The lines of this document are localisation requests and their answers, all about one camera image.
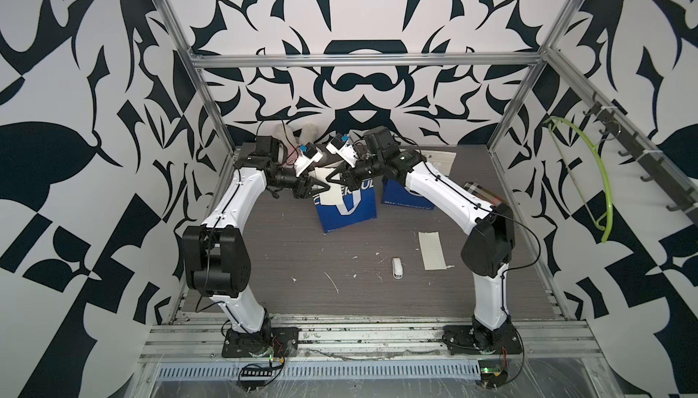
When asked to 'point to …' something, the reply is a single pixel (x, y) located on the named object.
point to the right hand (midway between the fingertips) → (328, 173)
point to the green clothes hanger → (609, 198)
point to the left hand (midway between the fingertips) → (321, 179)
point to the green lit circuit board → (492, 373)
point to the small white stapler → (397, 268)
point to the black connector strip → (256, 372)
